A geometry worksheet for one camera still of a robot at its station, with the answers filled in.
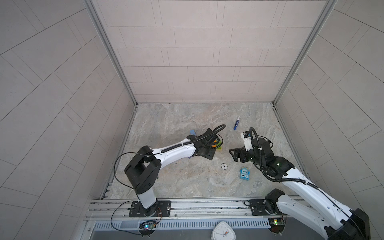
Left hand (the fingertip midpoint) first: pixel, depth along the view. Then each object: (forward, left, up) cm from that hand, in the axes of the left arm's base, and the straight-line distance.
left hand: (213, 152), depth 85 cm
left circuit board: (-34, +30, -1) cm, 45 cm away
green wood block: (+5, -5, -4) cm, 8 cm away
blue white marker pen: (+24, -18, -5) cm, 31 cm away
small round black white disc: (-6, -6, -5) cm, 10 cm away
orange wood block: (-3, +1, +14) cm, 14 cm away
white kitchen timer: (-36, -2, -2) cm, 36 cm away
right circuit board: (-33, -28, -5) cm, 44 cm away
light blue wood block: (+16, +13, -5) cm, 21 cm away
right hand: (-2, -11, +7) cm, 13 cm away
